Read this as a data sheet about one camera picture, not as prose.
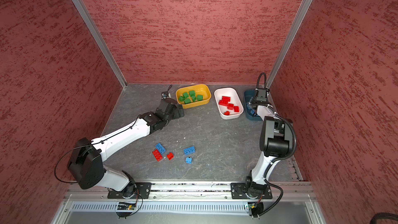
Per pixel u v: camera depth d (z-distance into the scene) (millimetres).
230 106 1065
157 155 850
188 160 816
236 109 1035
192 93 1132
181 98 1097
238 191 740
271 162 533
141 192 741
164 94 727
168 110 644
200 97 1134
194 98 1100
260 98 775
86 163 421
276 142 509
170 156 843
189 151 874
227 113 1012
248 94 1125
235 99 1097
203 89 1136
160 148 880
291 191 764
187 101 1084
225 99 1100
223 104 1074
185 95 1132
